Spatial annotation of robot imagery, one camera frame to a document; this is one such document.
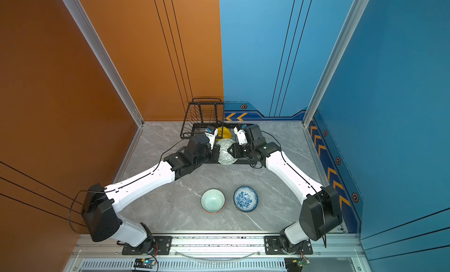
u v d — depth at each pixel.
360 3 0.71
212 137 0.69
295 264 0.71
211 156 0.69
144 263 0.71
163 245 0.74
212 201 0.83
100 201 0.45
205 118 1.10
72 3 0.71
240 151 0.72
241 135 0.74
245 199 0.83
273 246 0.72
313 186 0.44
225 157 0.79
